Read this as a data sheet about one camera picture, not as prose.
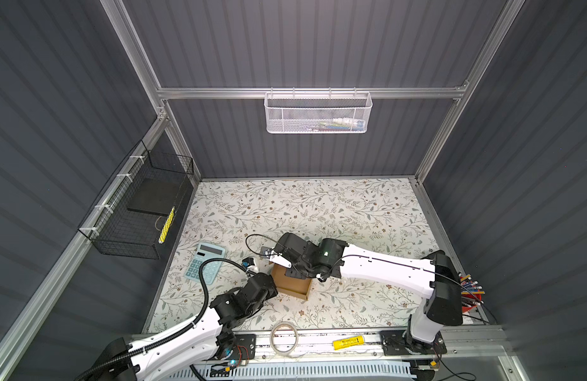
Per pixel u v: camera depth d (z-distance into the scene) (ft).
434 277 1.42
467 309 2.23
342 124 3.00
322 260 1.68
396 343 2.37
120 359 1.38
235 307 1.99
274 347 2.45
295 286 2.77
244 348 2.38
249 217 3.49
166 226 2.31
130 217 2.32
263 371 2.53
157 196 2.59
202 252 3.04
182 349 1.62
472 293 2.33
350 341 2.39
